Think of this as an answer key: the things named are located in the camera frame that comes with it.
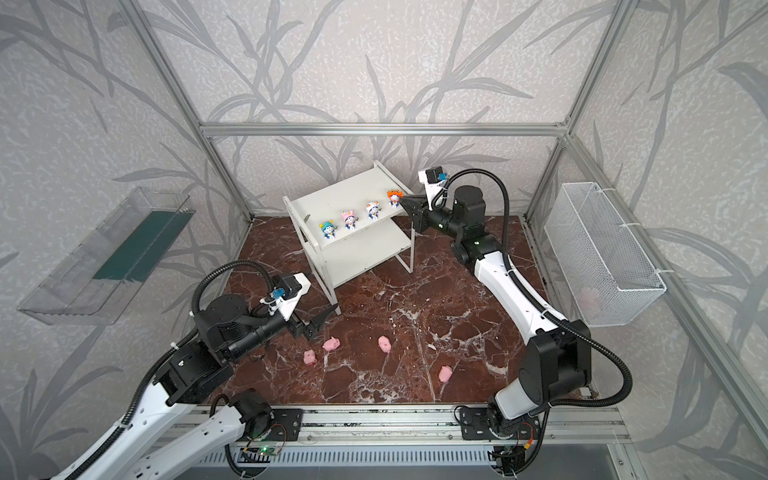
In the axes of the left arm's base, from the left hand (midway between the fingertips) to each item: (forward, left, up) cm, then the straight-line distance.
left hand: (326, 281), depth 63 cm
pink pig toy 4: (-7, +10, -31) cm, 33 cm away
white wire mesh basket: (+1, -59, +3) cm, 59 cm away
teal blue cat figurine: (+12, +1, +3) cm, 12 cm away
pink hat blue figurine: (+15, -3, +3) cm, 16 cm away
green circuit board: (-28, +15, -31) cm, 44 cm away
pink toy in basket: (+3, -62, -11) cm, 63 cm away
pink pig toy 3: (-3, +4, -30) cm, 31 cm away
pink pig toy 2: (-3, -11, -31) cm, 33 cm away
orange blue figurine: (+24, -14, +3) cm, 28 cm away
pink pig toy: (-10, -28, -31) cm, 43 cm away
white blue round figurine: (+19, -9, +3) cm, 21 cm away
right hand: (+23, -17, +5) cm, 29 cm away
